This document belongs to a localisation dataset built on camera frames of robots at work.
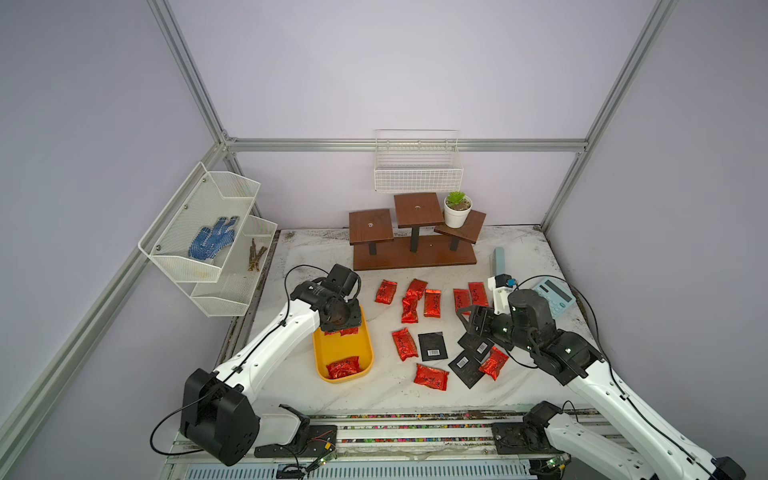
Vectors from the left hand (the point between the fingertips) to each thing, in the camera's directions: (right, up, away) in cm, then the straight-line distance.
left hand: (350, 324), depth 81 cm
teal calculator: (+68, +5, +17) cm, 70 cm away
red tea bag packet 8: (0, -1, -3) cm, 3 cm away
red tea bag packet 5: (+15, -8, +7) cm, 19 cm away
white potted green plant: (+33, +35, +14) cm, 50 cm away
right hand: (+31, +3, -6) cm, 32 cm away
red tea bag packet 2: (+17, 0, +14) cm, 22 cm away
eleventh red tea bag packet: (-2, -13, +3) cm, 14 cm away
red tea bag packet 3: (+25, +3, +18) cm, 31 cm away
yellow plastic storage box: (-7, -9, +7) cm, 14 cm away
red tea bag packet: (+10, +6, +20) cm, 23 cm away
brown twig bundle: (-33, +18, +14) cm, 40 cm away
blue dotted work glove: (-37, +22, -4) cm, 43 cm away
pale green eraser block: (+50, +17, +24) cm, 58 cm away
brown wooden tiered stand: (+5, +22, +30) cm, 38 cm away
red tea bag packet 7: (+42, -11, +3) cm, 43 cm away
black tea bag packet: (+24, -9, +9) cm, 27 cm away
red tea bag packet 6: (+23, -15, +1) cm, 28 cm away
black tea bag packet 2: (+34, -14, +5) cm, 37 cm away
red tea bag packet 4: (+35, +5, +19) cm, 40 cm away
